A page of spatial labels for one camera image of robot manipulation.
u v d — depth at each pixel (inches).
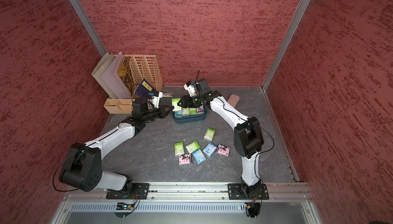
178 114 39.5
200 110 40.6
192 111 40.6
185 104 29.9
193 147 34.3
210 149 33.7
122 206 28.4
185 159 32.5
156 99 30.4
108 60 37.3
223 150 33.7
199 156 32.7
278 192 29.8
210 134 36.3
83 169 16.8
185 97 30.0
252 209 28.5
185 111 40.3
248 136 20.1
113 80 35.5
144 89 40.7
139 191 29.2
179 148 33.8
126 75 39.5
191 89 31.6
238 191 28.9
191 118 39.1
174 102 32.8
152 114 28.7
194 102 29.8
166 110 31.2
